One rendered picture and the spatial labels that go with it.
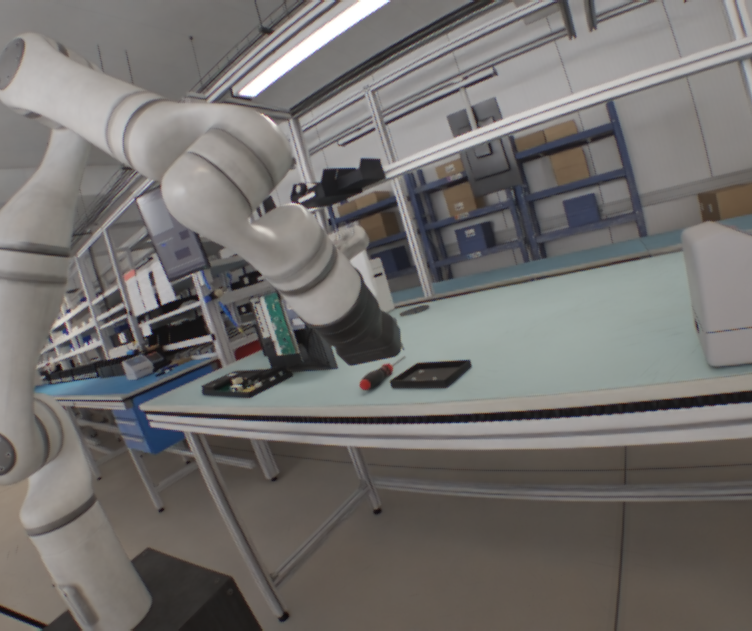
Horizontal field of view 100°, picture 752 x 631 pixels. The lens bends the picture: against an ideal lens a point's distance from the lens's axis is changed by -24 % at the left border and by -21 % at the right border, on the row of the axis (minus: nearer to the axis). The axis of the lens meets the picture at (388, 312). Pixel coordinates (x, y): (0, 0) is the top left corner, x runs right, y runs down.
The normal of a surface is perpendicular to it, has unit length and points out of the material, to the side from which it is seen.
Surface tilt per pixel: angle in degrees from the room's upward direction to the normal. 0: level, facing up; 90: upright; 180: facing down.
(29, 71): 82
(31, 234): 98
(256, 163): 110
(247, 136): 86
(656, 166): 90
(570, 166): 90
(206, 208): 119
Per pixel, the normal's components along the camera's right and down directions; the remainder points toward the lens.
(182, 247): -0.06, 0.35
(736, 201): -0.51, 0.26
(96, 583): 0.70, -0.11
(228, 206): 0.78, 0.32
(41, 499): -0.18, -0.89
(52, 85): -0.16, 0.10
